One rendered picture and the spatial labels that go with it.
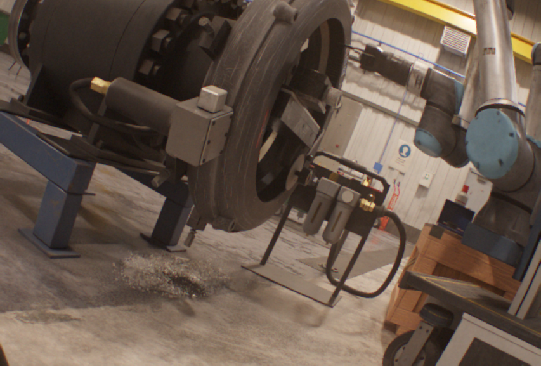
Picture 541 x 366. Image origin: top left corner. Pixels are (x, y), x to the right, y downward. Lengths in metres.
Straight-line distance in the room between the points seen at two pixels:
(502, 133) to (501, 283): 1.04
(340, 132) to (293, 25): 6.88
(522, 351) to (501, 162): 0.47
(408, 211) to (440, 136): 10.77
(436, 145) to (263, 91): 0.48
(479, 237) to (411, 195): 10.82
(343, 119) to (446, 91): 6.73
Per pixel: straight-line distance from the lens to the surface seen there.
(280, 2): 1.13
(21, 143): 1.36
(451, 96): 1.34
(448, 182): 12.08
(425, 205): 12.05
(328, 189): 2.15
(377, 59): 1.38
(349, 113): 8.01
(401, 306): 2.02
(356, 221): 2.21
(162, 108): 1.06
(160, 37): 1.31
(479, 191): 12.00
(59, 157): 1.25
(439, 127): 1.32
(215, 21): 1.10
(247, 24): 1.12
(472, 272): 2.02
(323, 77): 1.23
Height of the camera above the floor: 0.44
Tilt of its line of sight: level
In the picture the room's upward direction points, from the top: 24 degrees clockwise
